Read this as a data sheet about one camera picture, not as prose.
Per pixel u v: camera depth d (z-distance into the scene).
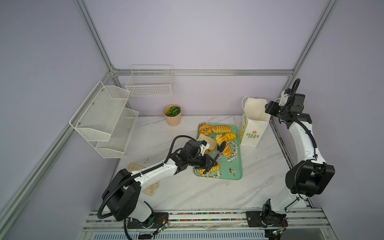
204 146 0.76
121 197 0.42
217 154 0.80
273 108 0.73
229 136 1.04
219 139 0.87
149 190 0.83
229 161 0.95
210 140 1.03
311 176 0.46
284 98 0.73
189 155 0.64
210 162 0.77
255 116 1.05
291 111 0.62
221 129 1.07
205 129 1.11
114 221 0.75
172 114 1.07
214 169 0.78
